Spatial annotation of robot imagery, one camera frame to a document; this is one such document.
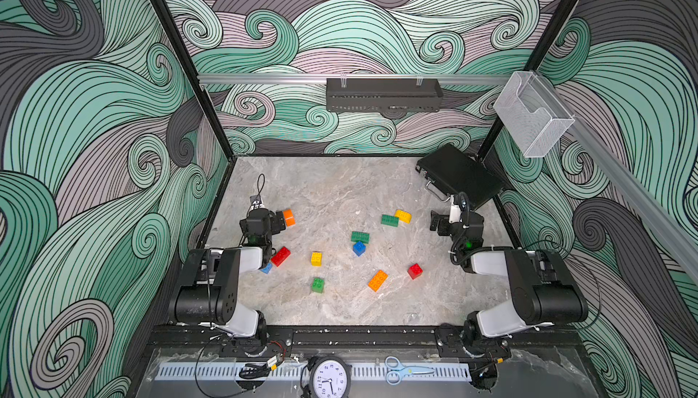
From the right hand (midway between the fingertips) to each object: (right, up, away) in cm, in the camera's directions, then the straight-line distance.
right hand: (444, 211), depth 94 cm
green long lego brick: (-30, -9, 0) cm, 31 cm away
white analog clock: (-39, -38, -28) cm, 61 cm away
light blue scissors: (-22, -38, -24) cm, 50 cm away
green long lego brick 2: (-18, -4, +5) cm, 19 cm away
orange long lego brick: (-25, -21, -10) cm, 34 cm away
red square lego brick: (-13, -18, -9) cm, 24 cm away
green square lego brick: (-44, -21, -12) cm, 50 cm away
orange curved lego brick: (-55, -3, +4) cm, 56 cm away
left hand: (-64, 0, 0) cm, 64 cm away
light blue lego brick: (-60, -18, -8) cm, 63 cm away
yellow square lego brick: (-44, -14, -8) cm, 47 cm away
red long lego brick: (-57, -15, -4) cm, 59 cm away
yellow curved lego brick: (-13, -3, +4) cm, 14 cm away
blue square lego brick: (-30, -12, -5) cm, 33 cm away
